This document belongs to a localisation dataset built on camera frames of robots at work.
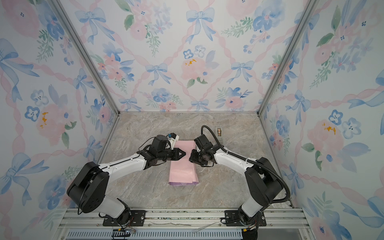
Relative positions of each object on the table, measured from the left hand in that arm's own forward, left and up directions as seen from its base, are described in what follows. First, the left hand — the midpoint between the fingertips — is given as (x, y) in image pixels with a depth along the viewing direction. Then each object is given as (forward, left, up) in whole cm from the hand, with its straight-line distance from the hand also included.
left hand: (186, 153), depth 84 cm
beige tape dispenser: (+21, -22, -7) cm, 31 cm away
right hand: (-1, -2, -5) cm, 5 cm away
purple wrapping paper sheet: (-9, +1, -5) cm, 10 cm away
